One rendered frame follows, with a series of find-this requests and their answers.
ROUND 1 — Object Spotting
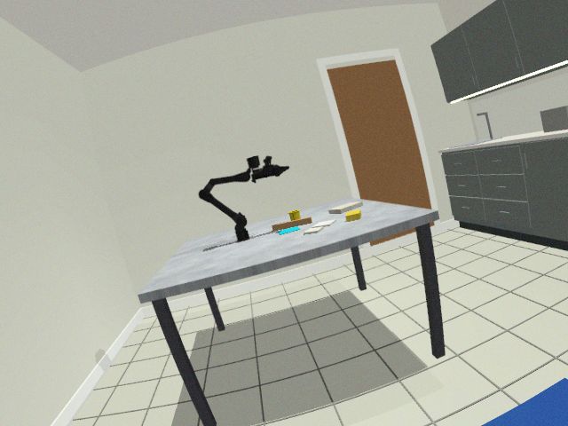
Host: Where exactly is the yellow rectangular block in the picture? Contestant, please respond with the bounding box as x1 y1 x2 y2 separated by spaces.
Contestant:
345 209 361 222

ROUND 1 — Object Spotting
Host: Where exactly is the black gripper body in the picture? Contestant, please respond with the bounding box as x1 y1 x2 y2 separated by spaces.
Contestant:
261 164 280 178

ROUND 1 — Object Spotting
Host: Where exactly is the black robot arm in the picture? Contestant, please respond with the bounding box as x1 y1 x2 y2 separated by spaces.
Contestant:
199 155 272 242

